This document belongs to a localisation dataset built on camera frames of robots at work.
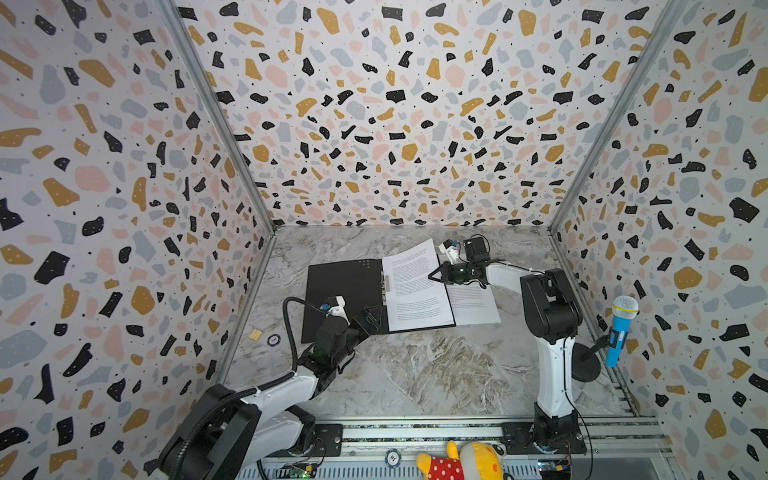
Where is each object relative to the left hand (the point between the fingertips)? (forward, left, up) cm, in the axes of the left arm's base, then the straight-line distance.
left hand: (375, 310), depth 84 cm
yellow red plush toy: (-35, -23, -4) cm, 42 cm away
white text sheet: (+11, -12, -12) cm, 20 cm away
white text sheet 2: (+9, -32, -13) cm, 35 cm away
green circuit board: (-36, +18, -12) cm, 41 cm away
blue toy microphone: (-8, -59, +14) cm, 61 cm away
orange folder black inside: (+17, +9, -12) cm, 22 cm away
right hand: (+18, -16, -5) cm, 24 cm away
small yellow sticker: (-2, +37, -11) cm, 38 cm away
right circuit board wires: (-36, -44, -13) cm, 58 cm away
